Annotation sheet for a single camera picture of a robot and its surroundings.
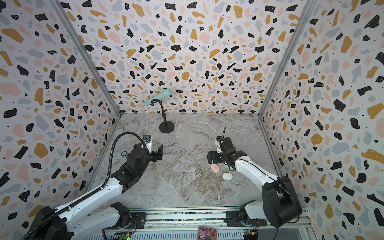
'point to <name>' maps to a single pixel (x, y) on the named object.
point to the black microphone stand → (166, 126)
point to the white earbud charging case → (227, 176)
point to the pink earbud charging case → (215, 168)
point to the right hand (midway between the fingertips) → (214, 153)
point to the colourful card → (205, 233)
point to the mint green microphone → (165, 93)
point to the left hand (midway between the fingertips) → (155, 141)
